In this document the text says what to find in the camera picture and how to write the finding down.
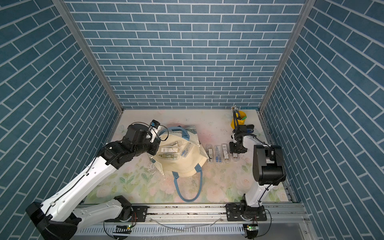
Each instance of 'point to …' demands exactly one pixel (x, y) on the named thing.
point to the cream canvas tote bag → (187, 172)
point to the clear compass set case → (210, 152)
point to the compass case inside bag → (170, 150)
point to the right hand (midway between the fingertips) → (236, 149)
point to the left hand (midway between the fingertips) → (163, 141)
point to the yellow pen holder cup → (241, 116)
